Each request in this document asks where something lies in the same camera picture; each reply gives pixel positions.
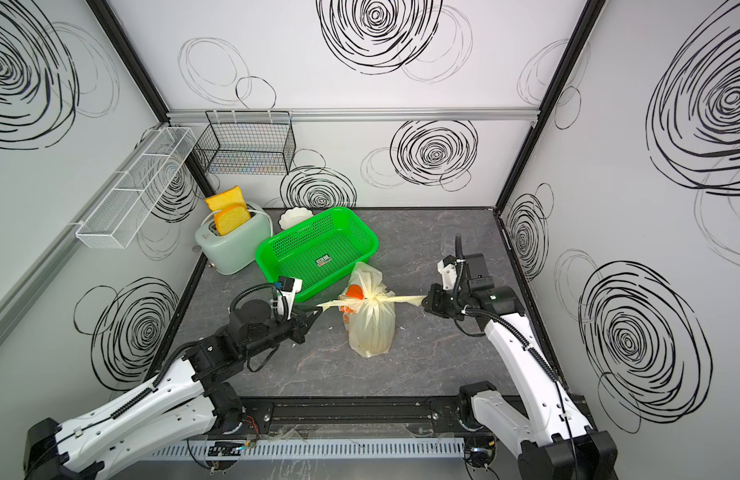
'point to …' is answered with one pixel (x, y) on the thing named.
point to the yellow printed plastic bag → (368, 311)
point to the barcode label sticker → (323, 260)
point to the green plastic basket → (320, 250)
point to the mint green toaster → (234, 250)
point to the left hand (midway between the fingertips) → (320, 309)
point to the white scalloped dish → (294, 216)
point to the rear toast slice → (227, 197)
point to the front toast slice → (231, 218)
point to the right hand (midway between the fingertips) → (426, 302)
